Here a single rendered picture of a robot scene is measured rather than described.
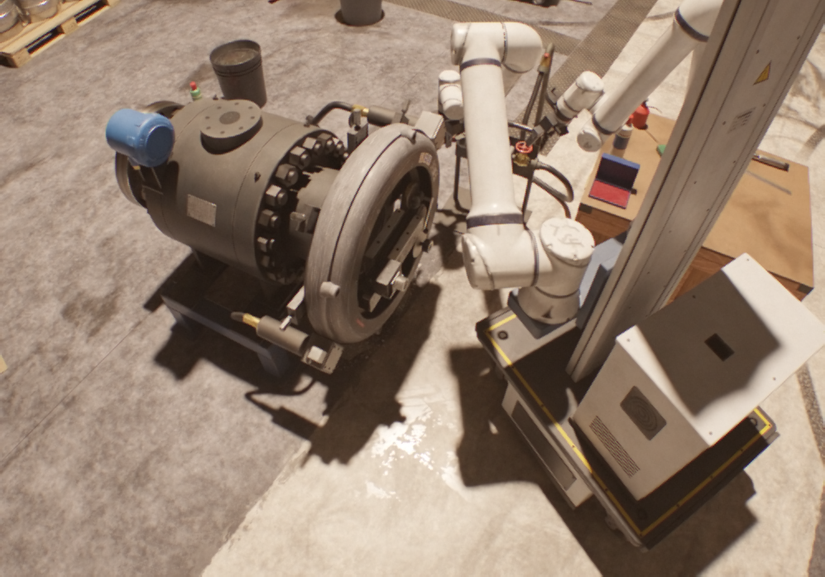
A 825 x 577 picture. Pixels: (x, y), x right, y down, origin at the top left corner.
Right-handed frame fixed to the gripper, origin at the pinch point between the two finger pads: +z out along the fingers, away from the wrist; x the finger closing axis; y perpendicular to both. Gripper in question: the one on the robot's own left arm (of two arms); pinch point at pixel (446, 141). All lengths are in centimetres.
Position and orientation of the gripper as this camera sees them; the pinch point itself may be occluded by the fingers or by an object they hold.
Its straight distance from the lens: 239.7
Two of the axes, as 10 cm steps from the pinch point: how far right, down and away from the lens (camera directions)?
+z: 0.0, 6.2, 7.8
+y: 8.2, -4.5, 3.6
